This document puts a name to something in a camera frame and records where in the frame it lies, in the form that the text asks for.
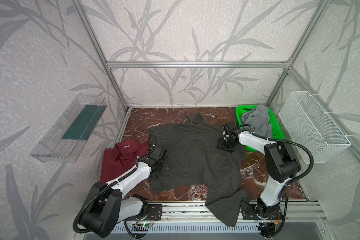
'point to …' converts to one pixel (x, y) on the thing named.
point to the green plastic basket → (277, 133)
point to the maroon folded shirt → (122, 158)
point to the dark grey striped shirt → (194, 158)
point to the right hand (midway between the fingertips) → (219, 143)
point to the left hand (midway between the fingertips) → (166, 162)
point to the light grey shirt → (258, 118)
